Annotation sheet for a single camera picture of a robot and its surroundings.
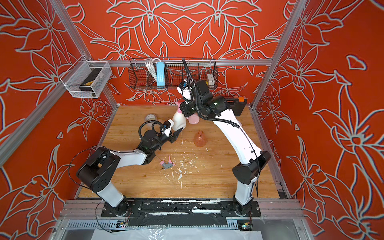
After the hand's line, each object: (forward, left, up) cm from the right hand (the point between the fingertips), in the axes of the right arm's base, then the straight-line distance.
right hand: (177, 106), depth 70 cm
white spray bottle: (-1, -1, -9) cm, 9 cm away
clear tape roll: (+22, +26, -33) cm, 47 cm away
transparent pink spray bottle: (+4, -12, -36) cm, 39 cm away
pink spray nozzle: (-1, -1, -3) cm, 3 cm away
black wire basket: (+38, +10, -6) cm, 40 cm away
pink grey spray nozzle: (-14, +7, -35) cm, 39 cm away
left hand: (+2, +1, -16) cm, 16 cm away
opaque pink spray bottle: (+21, -8, -34) cm, 41 cm away
